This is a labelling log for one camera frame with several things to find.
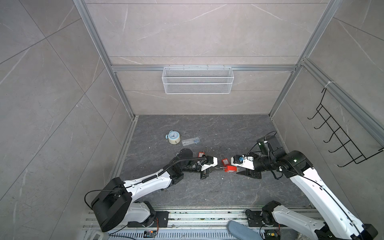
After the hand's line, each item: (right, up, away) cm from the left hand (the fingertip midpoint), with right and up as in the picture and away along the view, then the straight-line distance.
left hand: (221, 164), depth 68 cm
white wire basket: (-11, +50, +32) cm, 60 cm away
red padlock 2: (+4, -2, -1) cm, 4 cm away
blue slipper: (+8, -31, 0) cm, 33 cm away
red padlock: (-9, 0, +28) cm, 29 cm away
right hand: (+8, +1, +1) cm, 8 cm away
